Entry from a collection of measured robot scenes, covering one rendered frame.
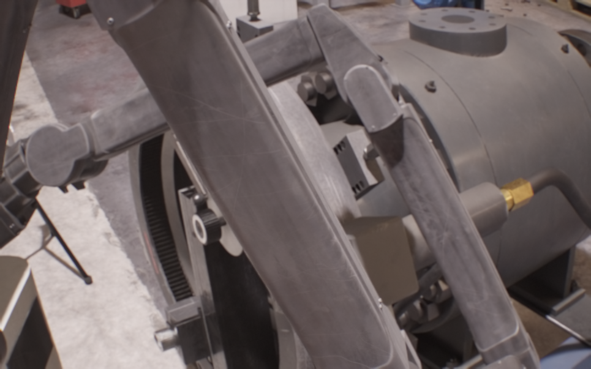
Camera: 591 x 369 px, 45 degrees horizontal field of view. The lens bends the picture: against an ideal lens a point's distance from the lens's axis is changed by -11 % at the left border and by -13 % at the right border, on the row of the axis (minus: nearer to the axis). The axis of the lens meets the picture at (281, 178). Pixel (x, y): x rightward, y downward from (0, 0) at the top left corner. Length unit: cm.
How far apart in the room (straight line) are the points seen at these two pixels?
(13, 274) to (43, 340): 9
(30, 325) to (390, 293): 46
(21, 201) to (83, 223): 194
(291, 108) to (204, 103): 69
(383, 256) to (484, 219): 19
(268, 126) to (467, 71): 104
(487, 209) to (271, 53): 42
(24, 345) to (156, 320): 147
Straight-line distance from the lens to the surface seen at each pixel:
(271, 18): 533
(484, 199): 112
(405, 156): 83
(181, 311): 145
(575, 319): 179
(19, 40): 46
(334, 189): 108
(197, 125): 43
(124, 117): 92
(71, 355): 225
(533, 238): 150
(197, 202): 121
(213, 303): 134
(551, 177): 125
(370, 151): 105
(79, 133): 92
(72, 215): 303
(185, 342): 144
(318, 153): 109
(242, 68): 43
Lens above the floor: 131
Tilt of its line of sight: 26 degrees down
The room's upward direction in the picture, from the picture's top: 6 degrees counter-clockwise
